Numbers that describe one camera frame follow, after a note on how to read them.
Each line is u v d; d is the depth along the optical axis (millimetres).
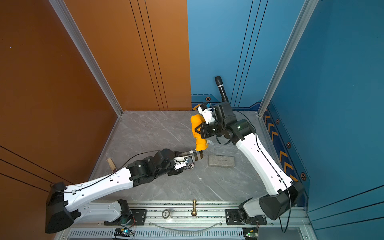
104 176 475
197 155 747
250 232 710
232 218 726
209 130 602
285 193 382
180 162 612
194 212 739
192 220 731
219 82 966
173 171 644
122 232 709
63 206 397
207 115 616
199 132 674
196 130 683
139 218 739
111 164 916
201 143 682
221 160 898
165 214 696
